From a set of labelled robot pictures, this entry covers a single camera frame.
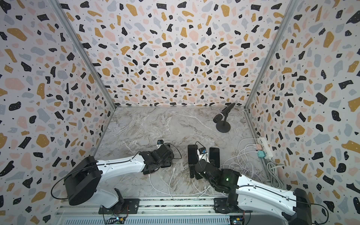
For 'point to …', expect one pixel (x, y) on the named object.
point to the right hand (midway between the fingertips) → (195, 165)
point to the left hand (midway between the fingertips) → (170, 158)
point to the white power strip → (266, 147)
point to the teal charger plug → (261, 153)
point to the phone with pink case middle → (192, 153)
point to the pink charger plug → (259, 146)
